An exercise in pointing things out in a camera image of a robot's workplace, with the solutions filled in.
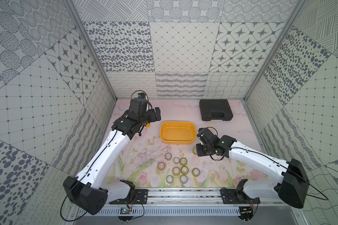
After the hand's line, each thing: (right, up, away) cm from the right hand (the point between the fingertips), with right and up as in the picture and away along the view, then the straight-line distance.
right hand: (199, 150), depth 80 cm
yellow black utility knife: (-34, +12, +21) cm, 42 cm away
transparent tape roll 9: (-9, -17, 0) cm, 19 cm away
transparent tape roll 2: (-9, -9, +6) cm, 14 cm away
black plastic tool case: (+18, +24, +28) cm, 41 cm away
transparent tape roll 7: (-14, -13, +3) cm, 19 cm away
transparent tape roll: (-2, -14, +3) cm, 14 cm away
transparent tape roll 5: (-8, -13, +3) cm, 16 cm away
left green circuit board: (-40, -29, -9) cm, 51 cm away
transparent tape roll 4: (-19, -7, +8) cm, 21 cm away
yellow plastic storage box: (-12, +6, +24) cm, 28 cm away
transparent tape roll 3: (-13, -8, +6) cm, 17 cm away
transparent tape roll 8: (-17, -17, 0) cm, 24 cm away
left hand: (-27, +25, -6) cm, 37 cm away
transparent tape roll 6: (-23, -11, +4) cm, 26 cm away
